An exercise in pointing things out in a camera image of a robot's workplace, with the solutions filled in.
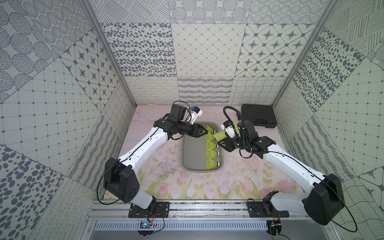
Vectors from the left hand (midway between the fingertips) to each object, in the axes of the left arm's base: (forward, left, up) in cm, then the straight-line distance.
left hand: (209, 133), depth 73 cm
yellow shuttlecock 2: (+19, -2, -24) cm, 30 cm away
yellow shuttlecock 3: (+11, -1, -21) cm, 24 cm away
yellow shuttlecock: (+1, -6, -4) cm, 7 cm away
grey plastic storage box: (-4, -8, -23) cm, 25 cm away
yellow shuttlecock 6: (-6, -2, -22) cm, 23 cm away
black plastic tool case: (+37, -42, -26) cm, 62 cm away
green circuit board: (-36, +31, -27) cm, 55 cm away
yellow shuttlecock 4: (+5, -2, -21) cm, 22 cm away
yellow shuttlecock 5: (-1, -2, -20) cm, 21 cm away
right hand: (-1, -7, -9) cm, 11 cm away
